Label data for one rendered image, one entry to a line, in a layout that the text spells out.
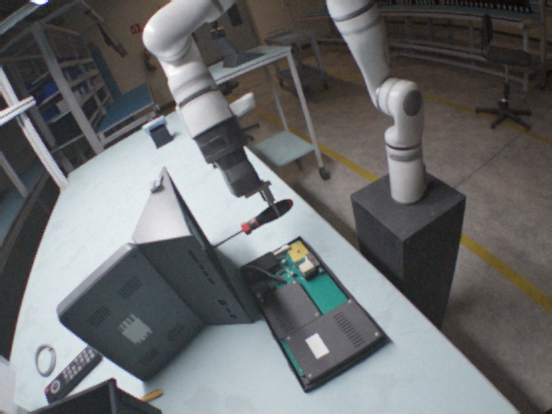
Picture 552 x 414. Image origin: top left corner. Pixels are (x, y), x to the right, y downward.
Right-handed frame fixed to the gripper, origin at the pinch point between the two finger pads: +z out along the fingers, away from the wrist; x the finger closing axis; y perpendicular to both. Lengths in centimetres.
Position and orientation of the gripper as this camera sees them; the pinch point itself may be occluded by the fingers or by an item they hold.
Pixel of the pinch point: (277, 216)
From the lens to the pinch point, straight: 52.0
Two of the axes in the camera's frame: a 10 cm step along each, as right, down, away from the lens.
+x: 2.9, 1.3, -9.5
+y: -8.5, 4.9, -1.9
